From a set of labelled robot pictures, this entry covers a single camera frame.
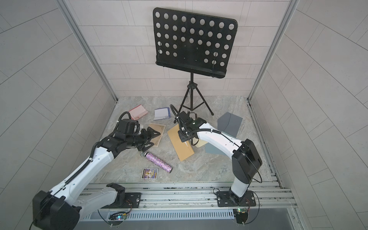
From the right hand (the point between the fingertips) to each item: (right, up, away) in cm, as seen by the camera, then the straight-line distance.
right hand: (184, 135), depth 84 cm
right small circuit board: (+28, -35, -16) cm, 48 cm away
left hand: (-12, +1, -9) cm, 15 cm away
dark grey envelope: (+32, +6, +18) cm, 37 cm away
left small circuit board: (-30, -34, -19) cm, 49 cm away
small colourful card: (-19, -20, -6) cm, 28 cm away
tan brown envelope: (0, -8, 0) cm, 8 cm away
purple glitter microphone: (-16, -15, -2) cm, 22 cm away
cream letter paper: (-18, +2, +15) cm, 24 cm away
